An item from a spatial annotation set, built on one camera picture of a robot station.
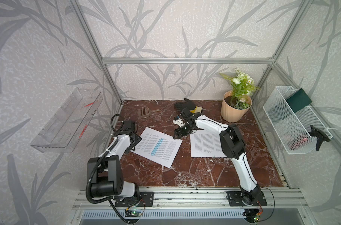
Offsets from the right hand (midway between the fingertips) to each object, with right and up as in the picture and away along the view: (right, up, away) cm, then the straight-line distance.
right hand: (177, 134), depth 96 cm
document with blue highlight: (-13, -8, -3) cm, 16 cm away
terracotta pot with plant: (+43, +24, +2) cm, 49 cm away
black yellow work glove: (+9, +22, +22) cm, 33 cm away
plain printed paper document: (+20, -6, -1) cm, 21 cm away
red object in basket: (+56, +1, -33) cm, 65 cm away
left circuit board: (-23, -36, -26) cm, 50 cm away
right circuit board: (+40, -37, -27) cm, 61 cm away
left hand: (-28, -4, -6) cm, 29 cm away
